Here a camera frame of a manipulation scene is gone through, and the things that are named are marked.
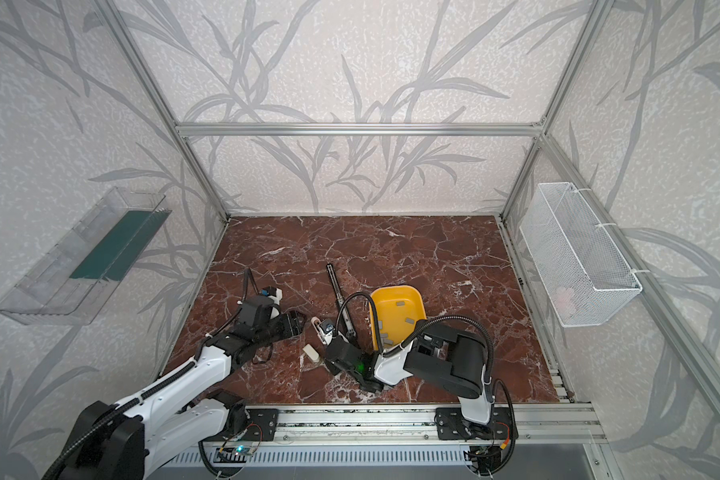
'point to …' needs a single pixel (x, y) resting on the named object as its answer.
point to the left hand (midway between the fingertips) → (303, 310)
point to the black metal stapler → (349, 328)
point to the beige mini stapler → (311, 352)
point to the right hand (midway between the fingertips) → (328, 335)
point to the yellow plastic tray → (399, 311)
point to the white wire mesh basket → (586, 275)
